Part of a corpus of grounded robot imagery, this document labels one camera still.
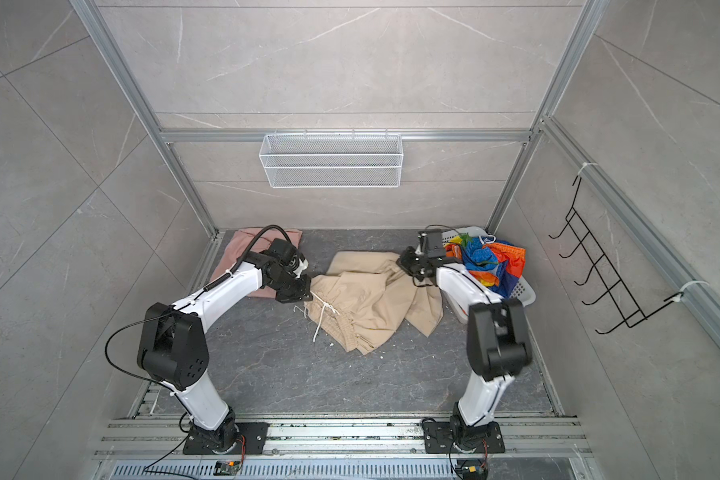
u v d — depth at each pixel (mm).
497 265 961
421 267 715
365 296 937
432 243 743
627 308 602
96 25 690
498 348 494
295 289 793
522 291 926
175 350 465
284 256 738
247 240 1111
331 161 1004
